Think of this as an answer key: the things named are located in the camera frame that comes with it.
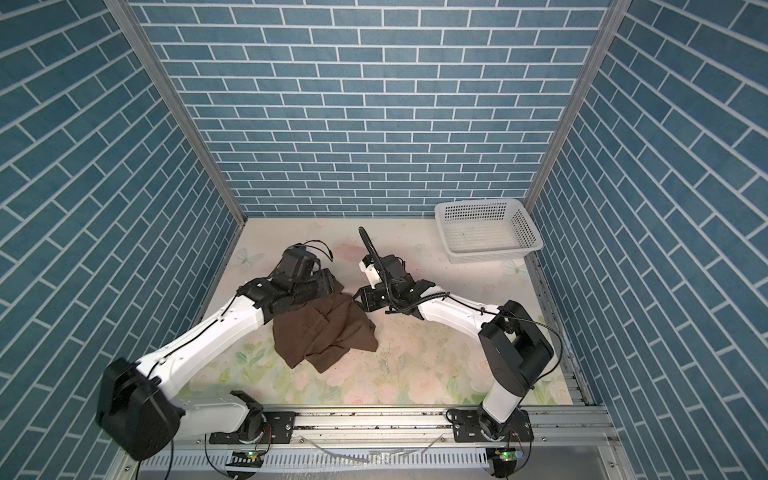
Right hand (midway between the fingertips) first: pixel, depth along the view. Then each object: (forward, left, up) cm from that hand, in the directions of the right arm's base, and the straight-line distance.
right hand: (354, 295), depth 85 cm
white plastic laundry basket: (+42, -45, -13) cm, 63 cm away
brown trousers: (-10, +9, -5) cm, 14 cm away
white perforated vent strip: (-38, +3, -13) cm, 40 cm away
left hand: (+2, +6, +4) cm, 7 cm away
